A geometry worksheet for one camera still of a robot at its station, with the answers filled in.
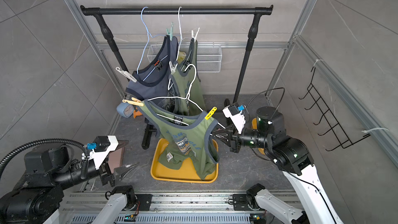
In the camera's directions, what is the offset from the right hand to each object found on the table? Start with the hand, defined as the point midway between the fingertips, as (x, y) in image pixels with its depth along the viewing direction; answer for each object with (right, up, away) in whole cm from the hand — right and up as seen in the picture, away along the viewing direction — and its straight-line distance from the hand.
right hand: (216, 134), depth 54 cm
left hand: (-29, -4, -4) cm, 29 cm away
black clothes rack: (-39, -7, +42) cm, 58 cm away
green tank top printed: (-10, -5, +12) cm, 16 cm away
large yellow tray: (-13, -26, +29) cm, 41 cm away
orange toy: (-52, +5, +53) cm, 74 cm away
